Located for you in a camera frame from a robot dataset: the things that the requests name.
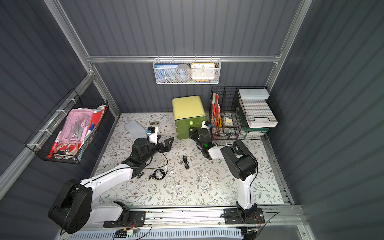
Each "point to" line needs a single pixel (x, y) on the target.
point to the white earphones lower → (179, 190)
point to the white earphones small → (172, 172)
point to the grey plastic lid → (135, 130)
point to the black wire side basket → (45, 141)
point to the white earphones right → (203, 182)
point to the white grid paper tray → (258, 112)
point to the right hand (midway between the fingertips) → (192, 127)
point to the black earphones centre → (186, 161)
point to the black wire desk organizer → (242, 112)
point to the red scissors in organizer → (216, 108)
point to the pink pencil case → (76, 126)
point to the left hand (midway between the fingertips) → (168, 137)
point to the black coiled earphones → (154, 176)
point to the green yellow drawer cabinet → (188, 113)
